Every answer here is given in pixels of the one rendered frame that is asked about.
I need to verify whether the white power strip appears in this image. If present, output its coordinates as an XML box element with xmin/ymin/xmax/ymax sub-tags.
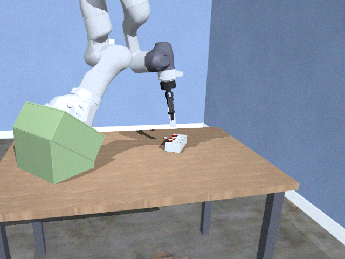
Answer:
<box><xmin>164</xmin><ymin>134</ymin><xmax>187</xmax><ymax>153</ymax></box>

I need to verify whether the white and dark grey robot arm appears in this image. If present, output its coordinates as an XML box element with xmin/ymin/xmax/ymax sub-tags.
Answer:
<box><xmin>44</xmin><ymin>0</ymin><xmax>183</xmax><ymax>127</ymax></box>

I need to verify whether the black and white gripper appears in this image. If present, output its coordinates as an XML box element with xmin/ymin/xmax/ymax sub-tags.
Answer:
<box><xmin>160</xmin><ymin>80</ymin><xmax>176</xmax><ymax>127</ymax></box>

